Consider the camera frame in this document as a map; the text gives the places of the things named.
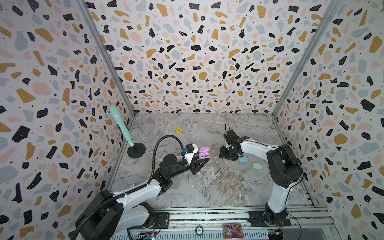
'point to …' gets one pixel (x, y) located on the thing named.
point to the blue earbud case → (243, 160)
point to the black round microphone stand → (137, 151)
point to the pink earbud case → (204, 153)
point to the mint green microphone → (115, 111)
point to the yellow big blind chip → (178, 130)
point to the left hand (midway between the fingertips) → (208, 155)
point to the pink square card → (232, 231)
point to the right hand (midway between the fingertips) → (222, 154)
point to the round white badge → (199, 230)
